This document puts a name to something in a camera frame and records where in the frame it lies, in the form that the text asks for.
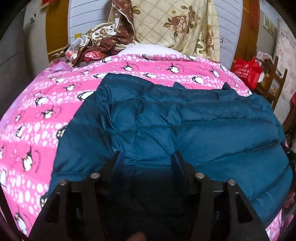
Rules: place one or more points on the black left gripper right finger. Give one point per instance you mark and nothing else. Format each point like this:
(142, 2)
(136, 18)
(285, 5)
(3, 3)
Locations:
(214, 210)

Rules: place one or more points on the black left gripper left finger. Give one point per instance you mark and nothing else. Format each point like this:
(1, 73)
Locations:
(73, 210)

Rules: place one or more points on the teal puffer jacket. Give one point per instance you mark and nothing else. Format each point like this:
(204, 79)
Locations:
(218, 132)

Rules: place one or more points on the pink penguin blanket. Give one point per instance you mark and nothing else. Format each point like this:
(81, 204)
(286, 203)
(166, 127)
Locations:
(29, 144)

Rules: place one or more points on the wooden chair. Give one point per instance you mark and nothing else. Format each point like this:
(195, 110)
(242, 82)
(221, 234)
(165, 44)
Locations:
(272, 84)

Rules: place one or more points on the red shopping bag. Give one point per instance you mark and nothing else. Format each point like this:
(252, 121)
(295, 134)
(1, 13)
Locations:
(248, 71)

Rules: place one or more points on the pink floral curtain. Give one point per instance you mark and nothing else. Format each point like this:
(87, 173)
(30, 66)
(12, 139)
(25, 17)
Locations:
(285, 51)

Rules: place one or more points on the brown floral cloth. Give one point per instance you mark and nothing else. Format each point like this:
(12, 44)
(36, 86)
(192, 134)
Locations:
(104, 39)

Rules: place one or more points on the grey refrigerator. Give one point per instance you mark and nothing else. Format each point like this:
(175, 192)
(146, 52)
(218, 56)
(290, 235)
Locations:
(17, 47)

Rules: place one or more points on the cream floral quilt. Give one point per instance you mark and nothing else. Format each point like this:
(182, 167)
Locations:
(189, 27)

